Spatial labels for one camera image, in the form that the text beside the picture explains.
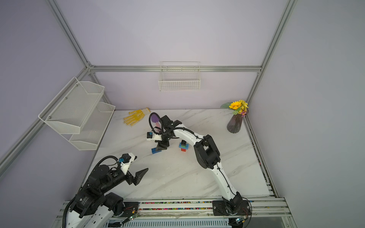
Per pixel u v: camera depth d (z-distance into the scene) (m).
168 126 0.74
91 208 0.49
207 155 0.58
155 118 1.18
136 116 1.15
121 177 0.60
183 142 0.90
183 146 0.91
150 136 0.80
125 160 0.57
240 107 0.88
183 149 0.95
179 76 0.95
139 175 0.61
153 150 0.94
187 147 0.92
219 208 0.73
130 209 0.74
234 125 1.02
